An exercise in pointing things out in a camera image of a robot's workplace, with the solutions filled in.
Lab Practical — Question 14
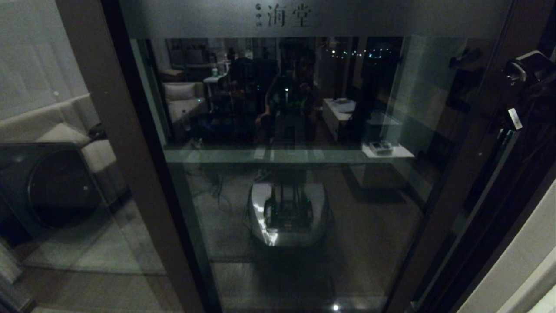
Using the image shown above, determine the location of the brown framed fixed glass panel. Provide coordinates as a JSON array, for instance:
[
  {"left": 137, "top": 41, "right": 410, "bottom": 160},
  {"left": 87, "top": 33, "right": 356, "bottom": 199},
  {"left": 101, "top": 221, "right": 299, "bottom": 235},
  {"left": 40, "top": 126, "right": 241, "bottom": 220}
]
[{"left": 0, "top": 0, "right": 205, "bottom": 313}]

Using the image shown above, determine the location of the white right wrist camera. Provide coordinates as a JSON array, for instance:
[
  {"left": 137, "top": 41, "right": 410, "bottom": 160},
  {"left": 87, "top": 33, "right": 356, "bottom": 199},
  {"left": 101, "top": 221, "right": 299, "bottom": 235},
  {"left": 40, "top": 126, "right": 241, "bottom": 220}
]
[{"left": 505, "top": 51, "right": 556, "bottom": 87}]

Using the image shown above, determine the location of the brown framed sliding glass door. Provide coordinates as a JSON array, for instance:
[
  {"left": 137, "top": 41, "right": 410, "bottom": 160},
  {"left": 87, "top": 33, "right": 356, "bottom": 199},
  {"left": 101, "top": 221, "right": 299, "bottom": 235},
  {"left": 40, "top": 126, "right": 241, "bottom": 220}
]
[{"left": 119, "top": 0, "right": 556, "bottom": 313}]

